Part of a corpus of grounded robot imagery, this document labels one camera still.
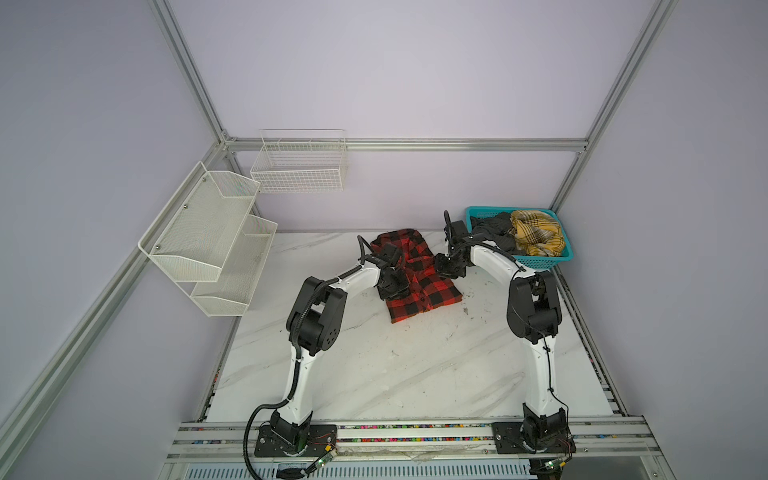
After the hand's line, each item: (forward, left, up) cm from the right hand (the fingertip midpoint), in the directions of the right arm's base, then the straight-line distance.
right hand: (435, 271), depth 101 cm
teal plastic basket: (+5, -33, -1) cm, 34 cm away
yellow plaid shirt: (+13, -37, +5) cm, 39 cm away
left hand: (-8, +10, -2) cm, 13 cm away
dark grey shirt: (+19, -24, +3) cm, 31 cm away
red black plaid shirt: (-6, +3, -1) cm, 7 cm away
